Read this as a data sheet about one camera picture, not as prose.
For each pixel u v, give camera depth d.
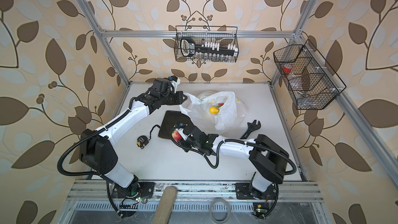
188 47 0.85
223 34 0.91
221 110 0.87
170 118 0.98
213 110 1.00
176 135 0.82
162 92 0.66
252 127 0.96
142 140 0.89
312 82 0.73
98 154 0.44
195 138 0.63
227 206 0.70
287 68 0.87
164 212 0.67
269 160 0.43
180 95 0.72
